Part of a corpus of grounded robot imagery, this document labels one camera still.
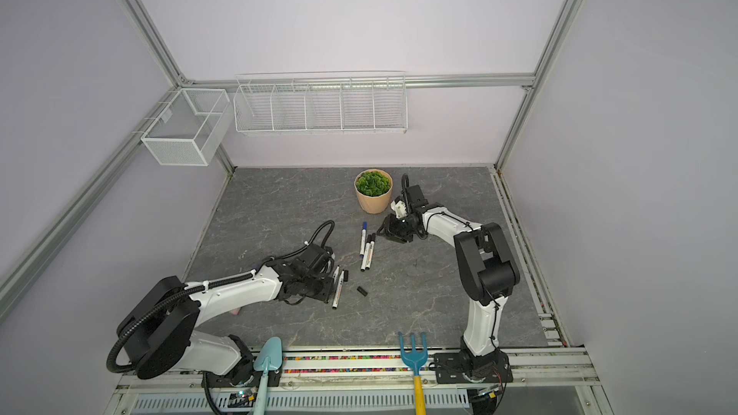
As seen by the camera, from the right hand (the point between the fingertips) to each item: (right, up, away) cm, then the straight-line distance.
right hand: (382, 236), depth 94 cm
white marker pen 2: (-5, -6, 0) cm, 8 cm away
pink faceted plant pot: (-3, +10, +7) cm, 13 cm away
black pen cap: (-12, -12, -4) cm, 17 cm away
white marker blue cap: (-7, -2, +5) cm, 8 cm away
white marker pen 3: (-13, -16, -8) cm, 22 cm away
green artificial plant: (-4, +18, +5) cm, 19 cm away
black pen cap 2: (-6, -16, -8) cm, 19 cm away
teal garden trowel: (-30, -29, -20) cm, 46 cm away
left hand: (-16, -16, -8) cm, 24 cm away
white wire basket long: (-21, +46, +5) cm, 51 cm away
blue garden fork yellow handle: (+9, -29, -20) cm, 37 cm away
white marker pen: (-4, -6, 0) cm, 7 cm away
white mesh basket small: (-66, +36, +3) cm, 75 cm away
